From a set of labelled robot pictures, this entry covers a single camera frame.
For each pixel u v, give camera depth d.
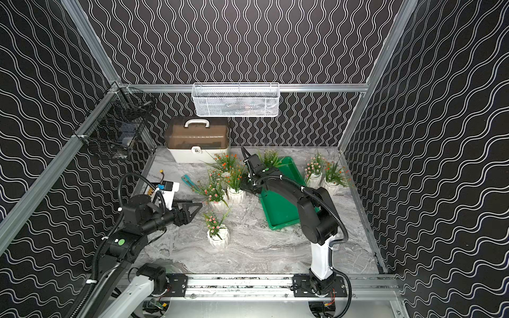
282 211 0.91
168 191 0.62
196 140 1.13
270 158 0.98
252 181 0.81
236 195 0.93
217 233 0.78
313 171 0.92
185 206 0.62
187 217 0.63
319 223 0.50
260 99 1.03
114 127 0.92
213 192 0.85
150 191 1.00
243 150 0.79
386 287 0.75
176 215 0.61
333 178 0.97
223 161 0.93
